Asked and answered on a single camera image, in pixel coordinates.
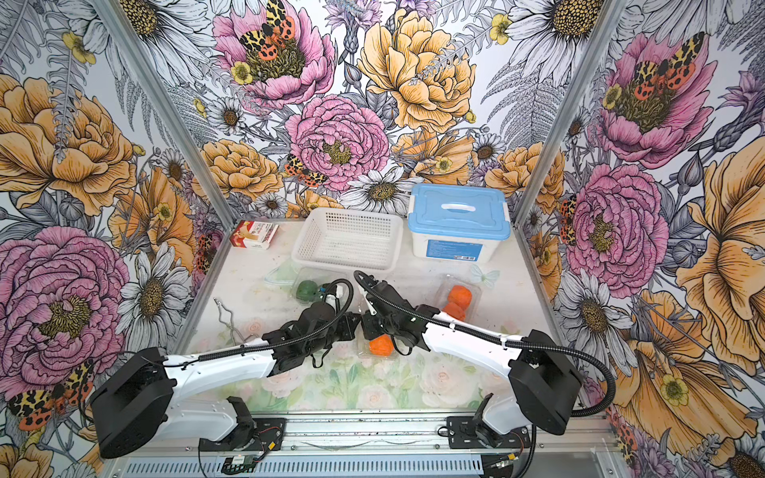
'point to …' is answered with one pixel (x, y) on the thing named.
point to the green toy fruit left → (307, 291)
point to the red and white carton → (253, 234)
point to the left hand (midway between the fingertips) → (361, 325)
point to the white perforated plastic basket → (354, 238)
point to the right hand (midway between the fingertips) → (366, 327)
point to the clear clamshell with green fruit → (329, 281)
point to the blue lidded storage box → (457, 223)
